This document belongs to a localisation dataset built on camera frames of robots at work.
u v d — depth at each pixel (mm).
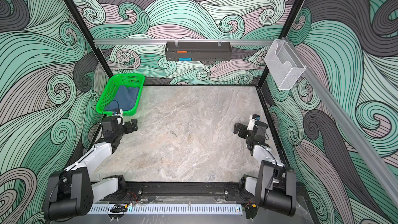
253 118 806
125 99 1063
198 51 942
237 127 849
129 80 1153
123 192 660
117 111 770
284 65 741
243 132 796
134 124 815
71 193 898
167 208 698
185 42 925
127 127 796
